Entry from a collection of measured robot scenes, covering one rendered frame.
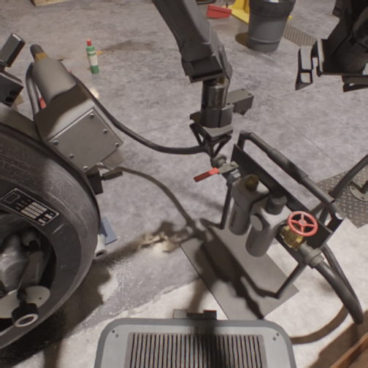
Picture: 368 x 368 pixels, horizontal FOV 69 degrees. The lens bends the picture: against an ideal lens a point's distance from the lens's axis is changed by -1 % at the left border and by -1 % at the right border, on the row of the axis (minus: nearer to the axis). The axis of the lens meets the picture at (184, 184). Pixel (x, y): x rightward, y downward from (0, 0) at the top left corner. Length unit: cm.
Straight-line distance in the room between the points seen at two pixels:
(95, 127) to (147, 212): 88
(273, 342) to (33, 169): 71
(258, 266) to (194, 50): 90
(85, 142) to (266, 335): 67
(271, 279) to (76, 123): 97
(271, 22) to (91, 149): 244
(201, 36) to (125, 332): 72
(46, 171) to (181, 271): 80
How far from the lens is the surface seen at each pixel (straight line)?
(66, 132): 47
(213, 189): 141
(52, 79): 62
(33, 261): 60
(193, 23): 51
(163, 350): 82
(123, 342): 83
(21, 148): 46
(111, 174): 70
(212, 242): 123
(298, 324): 118
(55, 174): 49
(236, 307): 113
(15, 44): 51
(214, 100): 62
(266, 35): 283
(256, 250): 92
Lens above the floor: 107
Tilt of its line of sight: 49 degrees down
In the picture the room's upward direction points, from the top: 2 degrees clockwise
